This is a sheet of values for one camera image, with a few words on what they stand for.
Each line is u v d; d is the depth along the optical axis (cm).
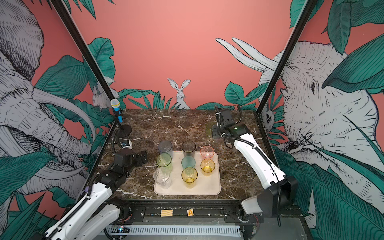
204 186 84
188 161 88
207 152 93
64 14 72
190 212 74
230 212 75
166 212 75
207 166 89
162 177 84
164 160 90
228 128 53
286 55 86
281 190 39
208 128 117
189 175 82
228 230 70
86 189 80
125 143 70
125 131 107
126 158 60
